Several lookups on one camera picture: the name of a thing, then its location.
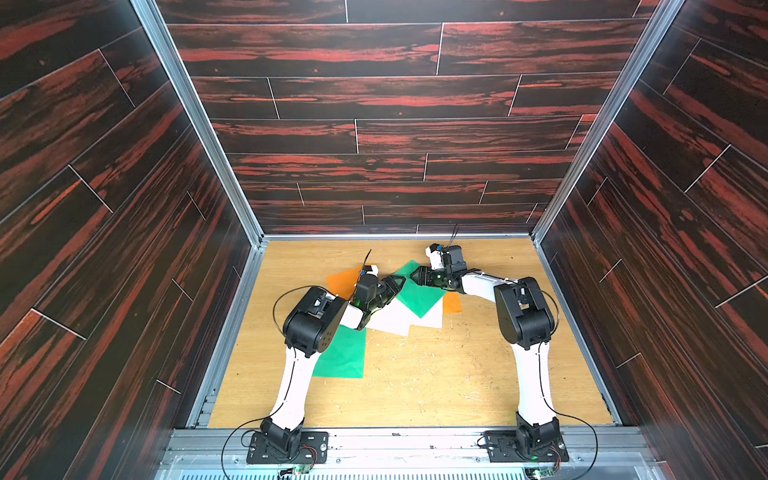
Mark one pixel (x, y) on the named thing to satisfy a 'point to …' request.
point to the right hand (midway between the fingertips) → (422, 274)
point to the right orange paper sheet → (452, 304)
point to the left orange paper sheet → (342, 284)
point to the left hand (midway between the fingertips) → (406, 282)
